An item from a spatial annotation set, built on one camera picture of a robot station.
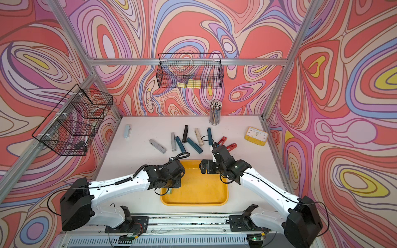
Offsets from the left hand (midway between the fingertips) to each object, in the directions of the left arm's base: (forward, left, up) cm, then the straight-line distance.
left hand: (182, 183), depth 80 cm
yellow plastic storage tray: (-1, -7, -6) cm, 10 cm away
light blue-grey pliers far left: (+38, +42, -3) cm, 57 cm away
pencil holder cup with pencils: (+47, -20, +7) cm, 51 cm away
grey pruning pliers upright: (+28, +8, -3) cm, 30 cm away
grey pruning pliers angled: (+26, +19, -4) cm, 32 cm away
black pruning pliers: (+33, +1, -3) cm, 33 cm away
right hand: (+5, -14, +5) cm, 15 cm away
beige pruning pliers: (+30, -10, -4) cm, 32 cm away
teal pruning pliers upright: (+34, -16, -3) cm, 37 cm away
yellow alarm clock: (+34, -48, -3) cm, 59 cm away
